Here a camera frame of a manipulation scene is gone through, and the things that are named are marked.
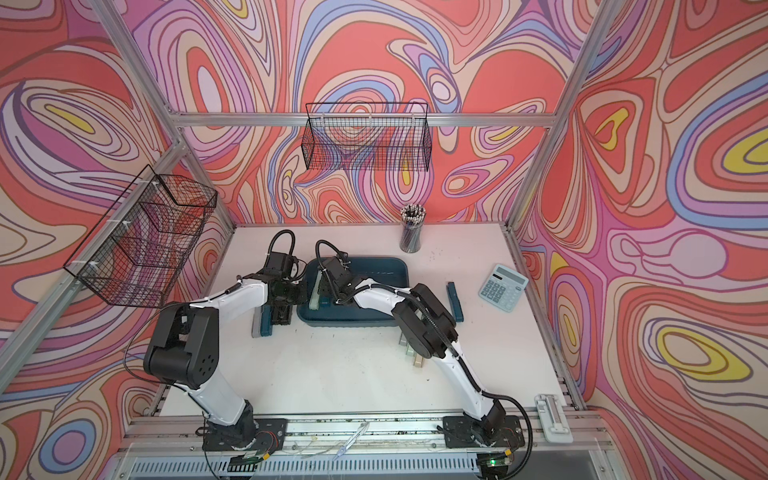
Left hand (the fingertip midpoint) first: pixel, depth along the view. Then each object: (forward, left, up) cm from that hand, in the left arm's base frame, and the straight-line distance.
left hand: (311, 295), depth 96 cm
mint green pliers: (-28, -29, +23) cm, 46 cm away
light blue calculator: (+4, -64, -1) cm, 64 cm away
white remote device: (-37, -66, -2) cm, 76 cm away
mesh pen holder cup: (+21, -33, +15) cm, 42 cm away
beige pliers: (-21, -33, -1) cm, 40 cm away
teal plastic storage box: (+10, -26, -1) cm, 28 cm away
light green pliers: (-2, -1, 0) cm, 2 cm away
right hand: (+2, -4, -2) cm, 5 cm away
